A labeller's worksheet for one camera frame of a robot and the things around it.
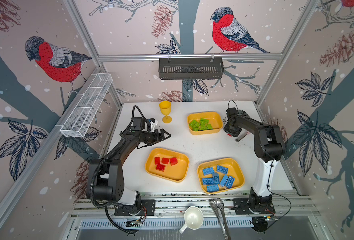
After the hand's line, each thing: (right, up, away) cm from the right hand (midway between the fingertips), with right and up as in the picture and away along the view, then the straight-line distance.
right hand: (229, 132), depth 103 cm
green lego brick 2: (-14, +4, +4) cm, 15 cm away
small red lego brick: (-49, -16, -13) cm, 53 cm away
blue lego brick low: (-17, -27, -24) cm, 40 cm away
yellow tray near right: (-3, -20, -18) cm, 27 cm away
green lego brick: (-18, +7, +4) cm, 20 cm away
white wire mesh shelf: (-85, +9, -32) cm, 91 cm away
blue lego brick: (-19, -20, -19) cm, 33 cm away
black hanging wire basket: (-29, +45, +3) cm, 54 cm away
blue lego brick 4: (-7, -24, -23) cm, 34 cm away
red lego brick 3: (-39, -16, -14) cm, 44 cm away
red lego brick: (-46, -18, -17) cm, 53 cm away
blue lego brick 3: (-11, -23, -23) cm, 35 cm away
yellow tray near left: (-36, -21, -17) cm, 45 cm away
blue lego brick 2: (-19, -24, -22) cm, 38 cm away
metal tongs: (-17, -31, -34) cm, 49 cm away
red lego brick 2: (-44, -16, -13) cm, 49 cm away
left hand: (-44, 0, -18) cm, 47 cm away
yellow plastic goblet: (-45, +18, -2) cm, 48 cm away
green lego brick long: (-24, +5, +4) cm, 25 cm away
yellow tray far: (-9, +9, +7) cm, 14 cm away
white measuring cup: (-28, -37, -33) cm, 57 cm away
